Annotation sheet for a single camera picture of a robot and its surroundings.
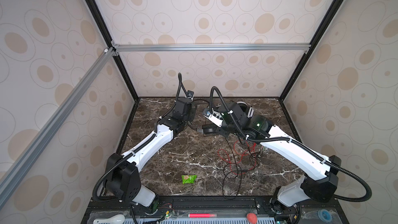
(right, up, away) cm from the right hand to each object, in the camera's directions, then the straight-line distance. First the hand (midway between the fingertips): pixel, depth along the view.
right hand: (218, 118), depth 71 cm
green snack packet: (-14, -32, +9) cm, 36 cm away
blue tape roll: (+50, -45, 0) cm, 67 cm away
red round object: (+15, -44, -2) cm, 47 cm away
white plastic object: (-46, -46, -1) cm, 65 cm away
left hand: (-13, +7, +10) cm, 18 cm away
